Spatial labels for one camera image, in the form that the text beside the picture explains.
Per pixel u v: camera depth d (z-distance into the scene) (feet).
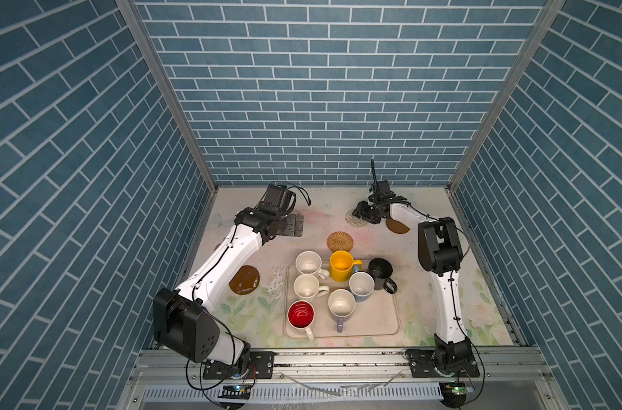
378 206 2.75
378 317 2.72
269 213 1.96
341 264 3.02
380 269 2.86
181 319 1.32
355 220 3.54
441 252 2.06
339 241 3.34
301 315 2.70
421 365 2.42
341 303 2.81
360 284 2.78
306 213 3.66
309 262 3.04
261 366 2.42
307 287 2.84
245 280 2.93
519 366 2.49
